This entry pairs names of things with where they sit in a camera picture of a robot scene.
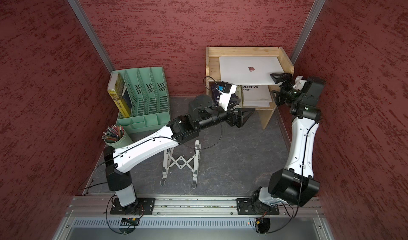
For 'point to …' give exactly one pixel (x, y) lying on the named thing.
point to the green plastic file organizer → (147, 90)
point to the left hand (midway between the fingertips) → (245, 108)
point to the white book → (256, 95)
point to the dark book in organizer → (127, 99)
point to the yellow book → (116, 88)
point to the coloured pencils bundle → (113, 133)
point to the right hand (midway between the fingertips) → (267, 83)
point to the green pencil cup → (125, 140)
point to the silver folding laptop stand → (193, 163)
